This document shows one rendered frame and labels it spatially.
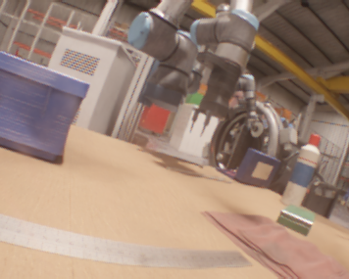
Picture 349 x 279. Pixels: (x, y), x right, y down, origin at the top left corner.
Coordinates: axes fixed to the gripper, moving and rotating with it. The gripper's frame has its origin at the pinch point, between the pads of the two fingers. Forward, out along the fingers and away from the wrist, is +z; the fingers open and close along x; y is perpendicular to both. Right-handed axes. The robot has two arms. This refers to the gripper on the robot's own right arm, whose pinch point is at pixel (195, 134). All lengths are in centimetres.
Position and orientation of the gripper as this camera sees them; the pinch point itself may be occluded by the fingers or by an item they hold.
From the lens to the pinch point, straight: 58.7
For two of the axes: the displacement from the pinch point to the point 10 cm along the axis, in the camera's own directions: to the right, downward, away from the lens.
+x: -5.3, -2.2, 8.2
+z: -3.5, 9.4, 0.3
